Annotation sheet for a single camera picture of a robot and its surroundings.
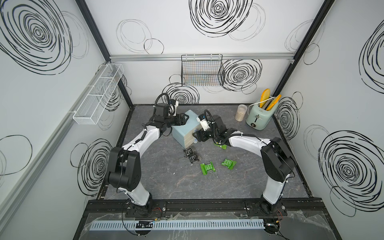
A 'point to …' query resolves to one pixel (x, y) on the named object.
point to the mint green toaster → (258, 118)
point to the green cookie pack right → (229, 163)
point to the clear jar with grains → (241, 111)
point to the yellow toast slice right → (273, 102)
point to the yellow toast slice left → (265, 95)
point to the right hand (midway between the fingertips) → (197, 131)
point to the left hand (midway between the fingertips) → (184, 116)
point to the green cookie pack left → (205, 167)
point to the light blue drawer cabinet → (183, 133)
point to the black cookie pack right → (193, 158)
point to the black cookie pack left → (188, 152)
